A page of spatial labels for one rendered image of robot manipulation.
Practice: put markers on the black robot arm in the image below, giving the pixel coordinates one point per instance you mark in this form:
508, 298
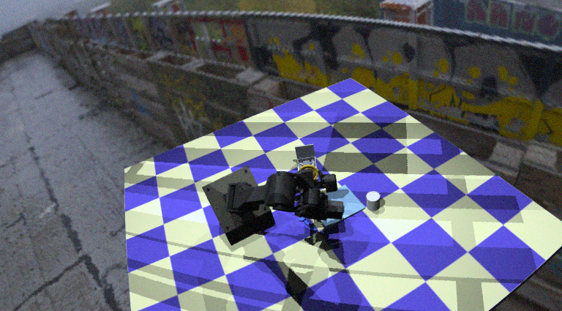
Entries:
279, 191

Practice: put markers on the yellow round plate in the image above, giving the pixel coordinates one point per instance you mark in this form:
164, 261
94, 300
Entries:
314, 169

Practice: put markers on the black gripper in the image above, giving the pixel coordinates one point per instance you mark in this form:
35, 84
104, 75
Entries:
327, 181

